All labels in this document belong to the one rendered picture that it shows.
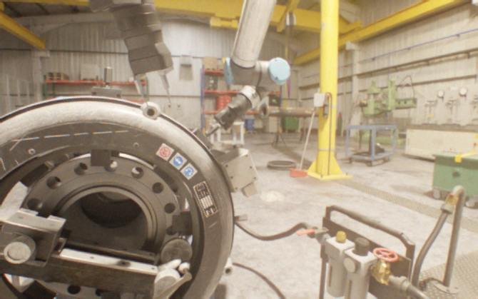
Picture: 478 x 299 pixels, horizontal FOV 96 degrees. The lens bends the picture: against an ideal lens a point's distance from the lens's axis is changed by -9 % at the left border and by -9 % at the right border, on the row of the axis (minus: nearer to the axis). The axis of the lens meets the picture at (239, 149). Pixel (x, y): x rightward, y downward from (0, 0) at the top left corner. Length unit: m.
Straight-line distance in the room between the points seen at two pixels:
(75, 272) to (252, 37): 0.76
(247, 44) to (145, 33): 0.37
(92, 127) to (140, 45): 0.23
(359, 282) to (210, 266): 0.52
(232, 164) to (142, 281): 0.39
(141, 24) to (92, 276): 0.57
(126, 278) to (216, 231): 0.26
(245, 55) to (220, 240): 0.57
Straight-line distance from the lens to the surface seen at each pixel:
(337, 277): 1.06
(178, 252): 0.76
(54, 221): 0.66
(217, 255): 0.75
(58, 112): 0.64
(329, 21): 4.31
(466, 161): 3.39
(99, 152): 0.74
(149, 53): 0.48
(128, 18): 0.47
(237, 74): 0.83
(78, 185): 0.77
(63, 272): 0.71
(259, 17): 0.72
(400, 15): 13.34
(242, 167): 0.72
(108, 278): 0.71
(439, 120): 7.35
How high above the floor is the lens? 0.92
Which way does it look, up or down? 7 degrees down
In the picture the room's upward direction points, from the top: straight up
